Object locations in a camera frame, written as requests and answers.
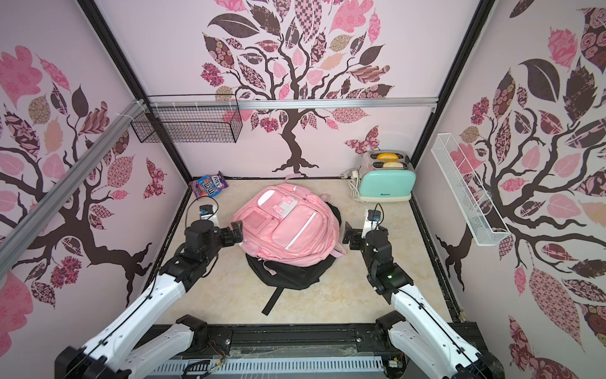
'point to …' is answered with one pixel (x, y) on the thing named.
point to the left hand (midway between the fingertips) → (229, 229)
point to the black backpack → (281, 277)
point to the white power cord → (353, 177)
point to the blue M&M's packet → (207, 182)
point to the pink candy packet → (198, 189)
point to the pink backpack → (285, 223)
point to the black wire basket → (192, 125)
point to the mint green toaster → (387, 176)
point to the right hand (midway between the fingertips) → (359, 226)
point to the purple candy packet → (219, 181)
